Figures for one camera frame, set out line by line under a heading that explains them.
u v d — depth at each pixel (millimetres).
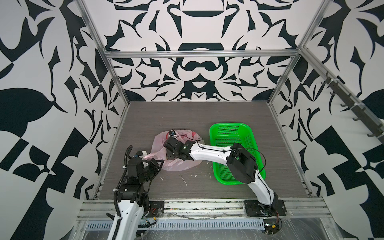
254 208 744
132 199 544
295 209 759
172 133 808
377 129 503
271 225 712
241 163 550
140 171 626
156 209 728
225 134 1014
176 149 686
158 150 747
